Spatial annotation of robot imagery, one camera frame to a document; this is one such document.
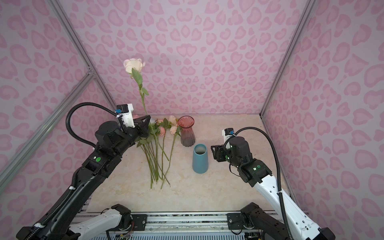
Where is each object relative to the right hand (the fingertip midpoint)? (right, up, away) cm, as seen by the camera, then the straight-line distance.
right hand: (216, 146), depth 72 cm
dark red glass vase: (-15, +4, +23) cm, 27 cm away
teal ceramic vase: (-7, -7, +3) cm, 10 cm away
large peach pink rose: (-25, +6, +35) cm, 43 cm away
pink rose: (-35, +7, +37) cm, 52 cm away
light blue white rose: (-41, +1, +35) cm, 54 cm away
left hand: (-29, +15, -9) cm, 34 cm away
